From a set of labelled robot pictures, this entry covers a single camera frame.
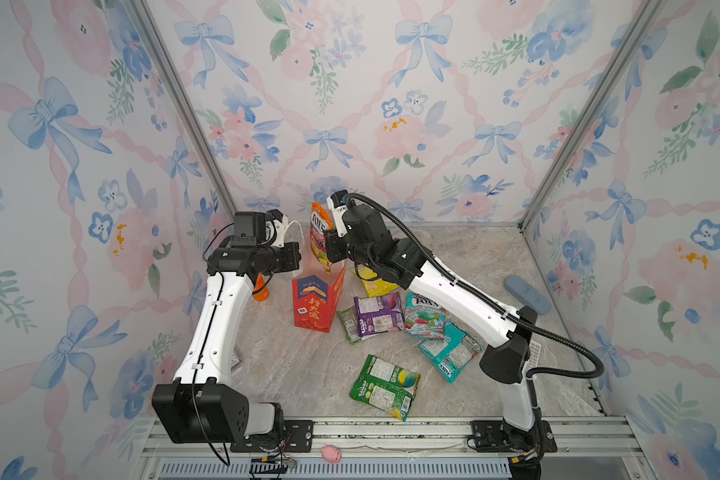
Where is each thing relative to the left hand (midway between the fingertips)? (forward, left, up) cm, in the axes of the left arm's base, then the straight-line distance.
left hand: (300, 252), depth 77 cm
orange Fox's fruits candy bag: (+3, -6, +8) cm, 10 cm away
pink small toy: (-41, -9, -25) cm, 49 cm away
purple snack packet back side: (-5, -21, -24) cm, 32 cm away
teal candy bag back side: (-17, -42, -24) cm, 51 cm away
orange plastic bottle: (+4, +16, -25) cm, 30 cm away
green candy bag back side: (-26, -23, -25) cm, 42 cm away
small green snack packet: (-5, -12, -26) cm, 29 cm away
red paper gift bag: (-8, -4, -8) cm, 12 cm away
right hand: (+1, -7, +8) cm, 10 cm away
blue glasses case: (+3, -70, -24) cm, 74 cm away
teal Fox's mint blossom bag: (-7, -34, -23) cm, 42 cm away
